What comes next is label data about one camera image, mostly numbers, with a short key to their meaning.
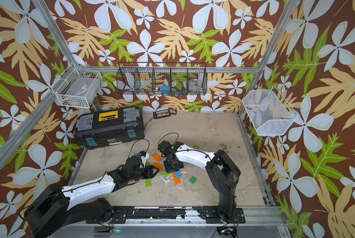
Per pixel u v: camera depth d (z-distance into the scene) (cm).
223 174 47
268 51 84
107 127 89
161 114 119
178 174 87
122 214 74
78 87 85
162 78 97
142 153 79
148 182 84
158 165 91
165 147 71
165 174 77
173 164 73
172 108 122
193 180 85
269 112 84
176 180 86
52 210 41
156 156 94
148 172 73
